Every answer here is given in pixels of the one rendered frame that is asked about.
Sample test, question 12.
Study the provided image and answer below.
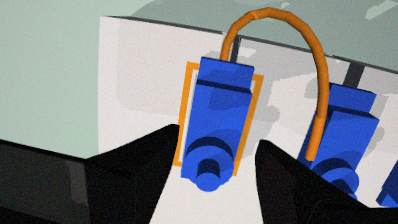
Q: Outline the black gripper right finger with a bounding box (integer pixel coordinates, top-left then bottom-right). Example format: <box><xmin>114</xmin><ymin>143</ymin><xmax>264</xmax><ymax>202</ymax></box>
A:
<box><xmin>255</xmin><ymin>140</ymin><xmax>398</xmax><ymax>224</ymax></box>

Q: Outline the blue micro servo with orange cable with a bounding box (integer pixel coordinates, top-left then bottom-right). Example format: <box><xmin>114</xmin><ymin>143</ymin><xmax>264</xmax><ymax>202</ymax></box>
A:
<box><xmin>180</xmin><ymin>7</ymin><xmax>330</xmax><ymax>192</ymax></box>

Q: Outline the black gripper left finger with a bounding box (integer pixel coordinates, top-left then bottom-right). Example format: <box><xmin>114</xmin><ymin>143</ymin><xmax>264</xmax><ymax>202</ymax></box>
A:
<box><xmin>0</xmin><ymin>124</ymin><xmax>180</xmax><ymax>224</ymax></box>

